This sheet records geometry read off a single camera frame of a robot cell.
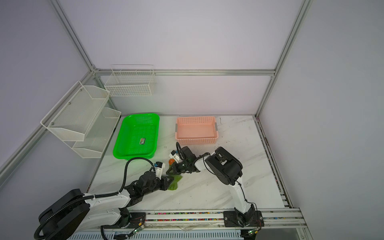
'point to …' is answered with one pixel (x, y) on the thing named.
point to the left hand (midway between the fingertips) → (173, 179)
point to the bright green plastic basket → (137, 136)
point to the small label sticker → (142, 140)
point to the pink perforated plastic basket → (196, 130)
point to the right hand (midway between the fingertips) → (167, 173)
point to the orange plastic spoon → (171, 161)
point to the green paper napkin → (173, 185)
